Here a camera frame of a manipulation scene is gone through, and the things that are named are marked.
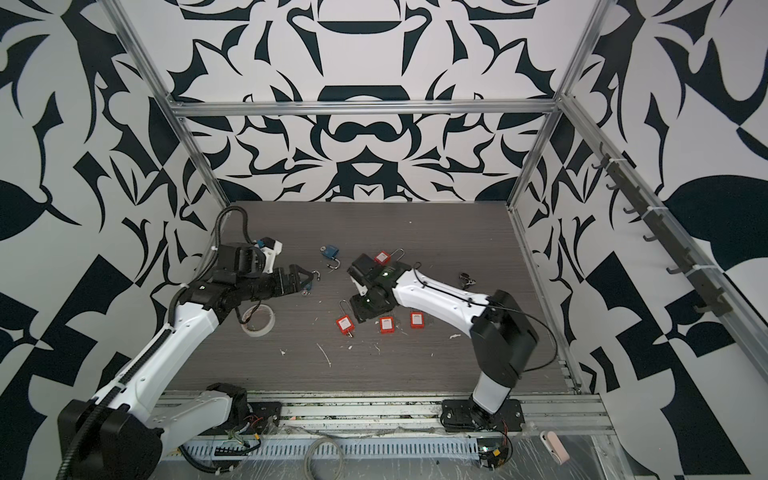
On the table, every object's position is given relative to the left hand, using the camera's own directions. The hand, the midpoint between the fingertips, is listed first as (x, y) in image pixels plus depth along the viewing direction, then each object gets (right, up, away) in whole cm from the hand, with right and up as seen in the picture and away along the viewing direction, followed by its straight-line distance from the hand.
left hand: (301, 274), depth 78 cm
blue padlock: (+3, +5, +26) cm, 27 cm away
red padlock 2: (+31, -15, +11) cm, 36 cm away
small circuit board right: (+47, -41, -7) cm, 62 cm away
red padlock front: (+10, -16, +11) cm, 21 cm away
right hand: (+16, -10, +4) cm, 19 cm away
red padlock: (+22, -16, +11) cm, 29 cm away
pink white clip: (+60, -38, -10) cm, 72 cm away
